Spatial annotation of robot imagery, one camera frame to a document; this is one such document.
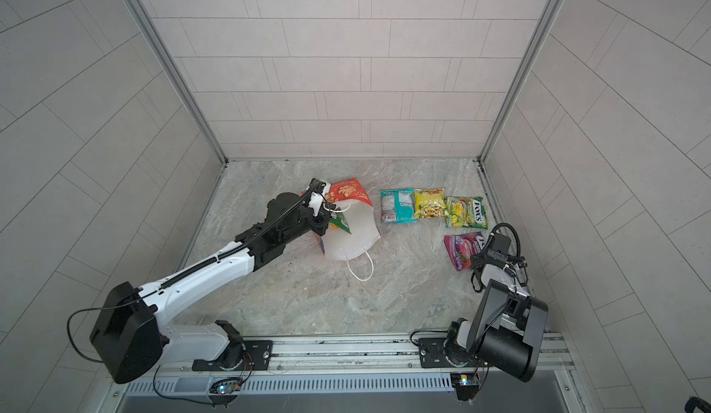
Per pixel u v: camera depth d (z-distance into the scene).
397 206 0.99
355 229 0.91
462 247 0.89
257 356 0.71
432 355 0.71
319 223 0.66
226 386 0.64
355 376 0.68
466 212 0.96
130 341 0.38
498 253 0.68
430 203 0.98
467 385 0.68
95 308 0.39
